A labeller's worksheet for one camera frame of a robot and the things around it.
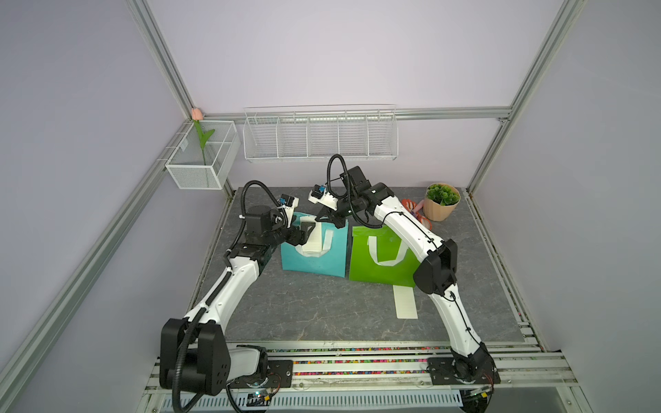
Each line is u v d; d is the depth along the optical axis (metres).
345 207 0.76
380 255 0.83
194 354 0.40
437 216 1.05
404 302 0.87
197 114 0.90
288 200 0.71
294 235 0.73
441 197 1.00
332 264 0.87
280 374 0.74
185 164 0.79
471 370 0.64
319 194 0.74
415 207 1.12
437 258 0.56
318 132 0.99
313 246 0.85
